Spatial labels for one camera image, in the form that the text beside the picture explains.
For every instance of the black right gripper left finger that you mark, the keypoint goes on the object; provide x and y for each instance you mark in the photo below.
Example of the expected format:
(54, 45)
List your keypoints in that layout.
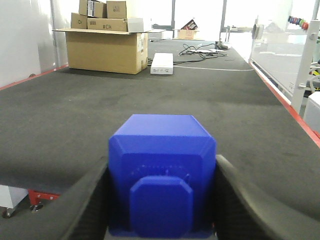
(82, 215)

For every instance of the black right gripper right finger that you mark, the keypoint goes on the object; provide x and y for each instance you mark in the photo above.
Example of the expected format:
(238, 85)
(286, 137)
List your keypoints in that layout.
(232, 212)

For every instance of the blue plastic box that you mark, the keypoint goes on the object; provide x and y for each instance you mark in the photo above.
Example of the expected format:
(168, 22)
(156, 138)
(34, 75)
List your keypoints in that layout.
(162, 147)

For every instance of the long conveyor with dark belt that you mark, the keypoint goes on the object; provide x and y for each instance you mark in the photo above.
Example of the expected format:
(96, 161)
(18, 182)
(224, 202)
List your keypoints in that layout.
(175, 95)

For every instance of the white cabinet on castors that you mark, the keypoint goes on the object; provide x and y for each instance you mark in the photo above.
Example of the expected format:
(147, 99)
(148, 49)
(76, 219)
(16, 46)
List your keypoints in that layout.
(11, 196)

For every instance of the white machine housing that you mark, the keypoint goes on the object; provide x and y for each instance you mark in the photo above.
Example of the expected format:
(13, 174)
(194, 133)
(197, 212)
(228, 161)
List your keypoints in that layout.
(312, 112)

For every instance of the large cardboard box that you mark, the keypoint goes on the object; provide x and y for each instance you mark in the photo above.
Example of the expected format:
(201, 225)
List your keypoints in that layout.
(105, 52)

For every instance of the long white carton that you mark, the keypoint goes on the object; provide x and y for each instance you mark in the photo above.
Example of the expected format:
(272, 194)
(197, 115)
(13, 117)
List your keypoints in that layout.
(162, 63)

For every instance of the open cardboard box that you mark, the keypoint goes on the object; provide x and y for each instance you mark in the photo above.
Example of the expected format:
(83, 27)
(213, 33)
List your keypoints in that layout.
(187, 35)

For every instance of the long flat cardboard box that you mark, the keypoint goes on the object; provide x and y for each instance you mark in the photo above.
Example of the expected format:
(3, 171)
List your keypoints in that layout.
(107, 25)

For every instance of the dark red packet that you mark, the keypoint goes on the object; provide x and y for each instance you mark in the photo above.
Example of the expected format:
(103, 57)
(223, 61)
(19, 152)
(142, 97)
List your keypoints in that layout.
(190, 25)

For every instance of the small cardboard box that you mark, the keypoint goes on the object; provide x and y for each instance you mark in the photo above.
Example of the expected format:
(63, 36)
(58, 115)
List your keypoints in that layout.
(116, 9)
(78, 21)
(92, 8)

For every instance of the small white box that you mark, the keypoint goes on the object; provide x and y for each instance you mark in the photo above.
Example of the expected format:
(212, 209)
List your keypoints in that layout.
(135, 25)

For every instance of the row of coloured spools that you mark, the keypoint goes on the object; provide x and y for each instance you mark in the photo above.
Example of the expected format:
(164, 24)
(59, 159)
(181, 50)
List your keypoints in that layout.
(298, 22)

